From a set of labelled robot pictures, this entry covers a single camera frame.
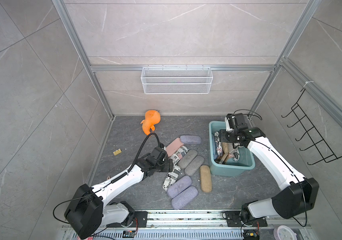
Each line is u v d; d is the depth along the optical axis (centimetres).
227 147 86
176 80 101
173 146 99
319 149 63
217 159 90
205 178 84
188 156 93
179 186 80
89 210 40
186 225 73
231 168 73
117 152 98
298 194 40
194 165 89
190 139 100
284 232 69
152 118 110
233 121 62
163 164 66
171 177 84
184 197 78
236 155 90
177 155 93
